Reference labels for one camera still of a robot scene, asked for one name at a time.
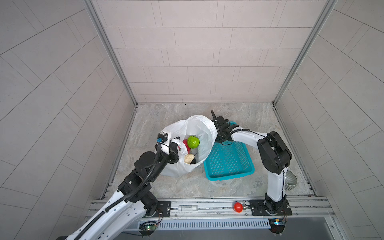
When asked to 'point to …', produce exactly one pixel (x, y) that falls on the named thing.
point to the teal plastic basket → (229, 161)
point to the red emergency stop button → (238, 207)
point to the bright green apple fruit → (193, 142)
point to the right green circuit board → (277, 225)
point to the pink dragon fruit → (185, 141)
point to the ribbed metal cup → (291, 181)
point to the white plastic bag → (199, 126)
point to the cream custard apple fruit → (188, 158)
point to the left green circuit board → (147, 228)
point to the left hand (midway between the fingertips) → (182, 137)
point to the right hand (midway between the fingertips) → (206, 138)
